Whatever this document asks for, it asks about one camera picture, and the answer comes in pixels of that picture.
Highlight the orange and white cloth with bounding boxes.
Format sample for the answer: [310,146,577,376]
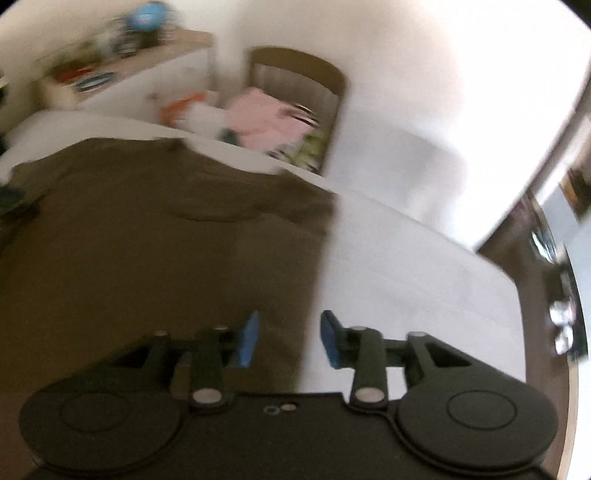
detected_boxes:
[159,92,227,137]

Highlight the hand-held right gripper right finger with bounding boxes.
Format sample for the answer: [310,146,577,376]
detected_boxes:
[321,310,472,411]

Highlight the white shoe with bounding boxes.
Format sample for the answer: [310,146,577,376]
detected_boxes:
[549,295,585,356]

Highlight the wooden shelf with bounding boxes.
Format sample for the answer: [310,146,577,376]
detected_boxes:
[37,28,215,110]

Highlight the green garment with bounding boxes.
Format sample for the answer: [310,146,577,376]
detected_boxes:
[295,129,331,169]

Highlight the wooden chair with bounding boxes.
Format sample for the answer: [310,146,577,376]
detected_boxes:
[249,46,348,176]

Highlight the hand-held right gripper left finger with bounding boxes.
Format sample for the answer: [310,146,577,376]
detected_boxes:
[113,311,260,411]

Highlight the pink garment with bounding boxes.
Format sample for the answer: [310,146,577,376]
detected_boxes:
[226,88,315,149]

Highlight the striped garment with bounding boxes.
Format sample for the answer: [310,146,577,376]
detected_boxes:
[286,104,325,129]

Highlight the brown pants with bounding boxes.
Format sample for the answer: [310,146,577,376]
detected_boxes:
[0,137,341,402]

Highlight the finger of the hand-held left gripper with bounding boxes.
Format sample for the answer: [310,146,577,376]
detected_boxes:
[0,187,40,222]

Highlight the blue round object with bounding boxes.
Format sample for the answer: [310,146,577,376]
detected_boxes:
[131,2,169,31]

